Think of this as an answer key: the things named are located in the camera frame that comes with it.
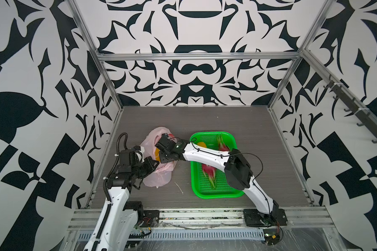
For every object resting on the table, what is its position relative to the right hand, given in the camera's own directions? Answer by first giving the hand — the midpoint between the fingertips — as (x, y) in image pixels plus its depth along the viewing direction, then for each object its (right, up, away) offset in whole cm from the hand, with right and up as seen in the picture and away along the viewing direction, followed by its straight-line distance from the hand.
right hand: (162, 156), depth 87 cm
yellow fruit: (-1, +3, -8) cm, 9 cm away
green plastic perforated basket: (+25, -13, -2) cm, 28 cm away
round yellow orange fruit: (+22, +6, +7) cm, 24 cm away
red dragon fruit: (+33, +5, +3) cm, 34 cm away
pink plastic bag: (0, -9, -6) cm, 10 cm away
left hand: (0, 0, -8) cm, 8 cm away
